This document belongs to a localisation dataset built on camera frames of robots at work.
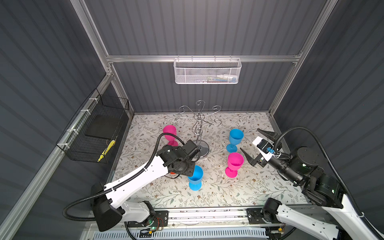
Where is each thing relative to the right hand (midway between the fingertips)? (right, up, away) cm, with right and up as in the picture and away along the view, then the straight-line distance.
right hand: (255, 137), depth 55 cm
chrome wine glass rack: (-21, +3, +58) cm, 62 cm away
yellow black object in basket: (-64, -7, +14) cm, 66 cm away
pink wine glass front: (-2, -14, +22) cm, 26 cm away
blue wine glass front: (-22, -23, +16) cm, 36 cm away
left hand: (-25, -18, +16) cm, 35 cm away
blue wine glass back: (+3, -2, +36) cm, 36 cm away
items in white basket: (-7, +34, +36) cm, 50 cm away
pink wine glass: (-37, +2, +36) cm, 52 cm away
